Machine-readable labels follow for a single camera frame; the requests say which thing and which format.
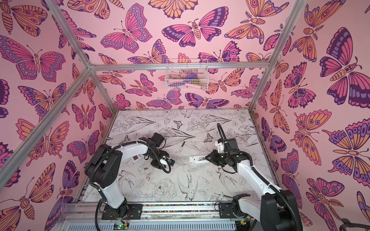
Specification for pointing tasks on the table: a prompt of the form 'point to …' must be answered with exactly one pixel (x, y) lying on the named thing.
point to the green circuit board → (120, 226)
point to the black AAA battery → (182, 144)
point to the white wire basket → (187, 74)
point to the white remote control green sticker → (198, 160)
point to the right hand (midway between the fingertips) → (207, 156)
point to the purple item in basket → (191, 76)
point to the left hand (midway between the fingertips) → (167, 159)
